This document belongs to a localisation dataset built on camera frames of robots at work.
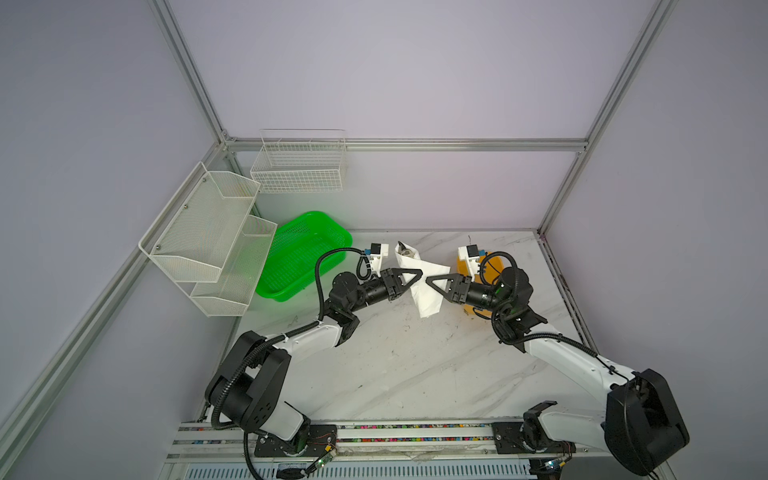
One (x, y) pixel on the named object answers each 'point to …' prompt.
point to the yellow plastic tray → (490, 263)
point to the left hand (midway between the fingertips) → (423, 275)
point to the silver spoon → (405, 251)
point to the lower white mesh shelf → (232, 291)
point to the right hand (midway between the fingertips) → (427, 285)
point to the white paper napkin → (427, 298)
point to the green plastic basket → (296, 247)
